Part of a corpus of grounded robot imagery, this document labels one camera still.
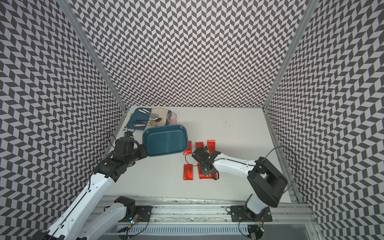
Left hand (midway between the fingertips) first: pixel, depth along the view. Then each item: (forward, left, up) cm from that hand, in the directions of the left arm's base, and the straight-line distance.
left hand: (145, 149), depth 78 cm
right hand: (-6, -35, -15) cm, 38 cm away
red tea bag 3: (+11, -36, -15) cm, 41 cm away
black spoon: (+33, +3, -14) cm, 36 cm away
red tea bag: (+6, -22, -14) cm, 27 cm away
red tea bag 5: (-7, -22, -15) cm, 27 cm away
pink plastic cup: (+34, -8, -14) cm, 37 cm away
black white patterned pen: (+27, +26, -16) cm, 41 cm away
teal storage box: (+7, -9, -2) cm, 12 cm away
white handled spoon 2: (+39, +7, -16) cm, 43 cm away
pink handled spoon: (+27, +14, -13) cm, 33 cm away
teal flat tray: (+39, +22, -16) cm, 48 cm away
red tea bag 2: (+11, -29, -14) cm, 34 cm away
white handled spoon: (+44, +17, -18) cm, 51 cm away
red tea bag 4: (-10, -36, -13) cm, 39 cm away
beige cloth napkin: (+35, +3, -15) cm, 39 cm away
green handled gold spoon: (+31, +8, -14) cm, 35 cm away
